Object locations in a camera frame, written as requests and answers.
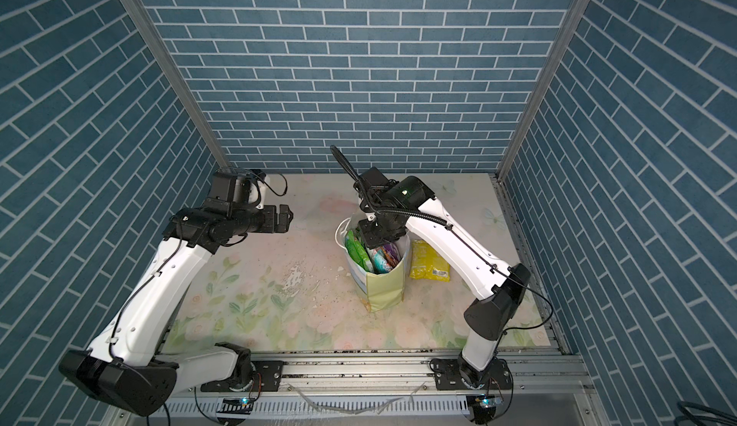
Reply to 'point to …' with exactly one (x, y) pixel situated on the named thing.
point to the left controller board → (235, 406)
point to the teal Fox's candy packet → (379, 259)
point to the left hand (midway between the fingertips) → (286, 213)
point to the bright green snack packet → (357, 251)
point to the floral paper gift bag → (376, 291)
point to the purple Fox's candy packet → (392, 253)
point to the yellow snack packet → (427, 264)
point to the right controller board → (483, 407)
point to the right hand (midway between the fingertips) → (372, 241)
